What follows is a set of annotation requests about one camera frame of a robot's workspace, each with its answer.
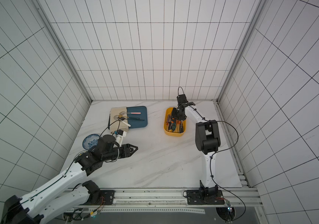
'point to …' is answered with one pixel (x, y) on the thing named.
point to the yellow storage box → (168, 111)
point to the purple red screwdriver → (168, 119)
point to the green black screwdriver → (174, 126)
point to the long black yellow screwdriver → (169, 124)
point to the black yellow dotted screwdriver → (181, 127)
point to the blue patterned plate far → (90, 141)
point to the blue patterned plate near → (82, 151)
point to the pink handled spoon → (132, 113)
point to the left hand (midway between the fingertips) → (133, 151)
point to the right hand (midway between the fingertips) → (168, 115)
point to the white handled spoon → (128, 124)
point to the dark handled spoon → (123, 118)
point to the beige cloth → (115, 124)
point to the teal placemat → (137, 116)
